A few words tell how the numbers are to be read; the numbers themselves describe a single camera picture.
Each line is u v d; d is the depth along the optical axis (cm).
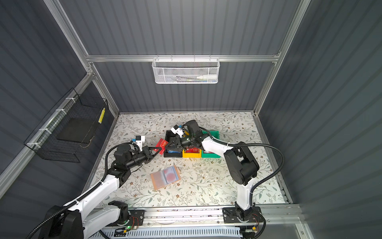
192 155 92
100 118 82
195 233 77
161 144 81
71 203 43
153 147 77
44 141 62
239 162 52
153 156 74
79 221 42
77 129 74
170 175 87
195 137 72
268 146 46
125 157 63
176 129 81
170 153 95
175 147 75
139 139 75
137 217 72
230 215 74
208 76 87
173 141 77
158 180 85
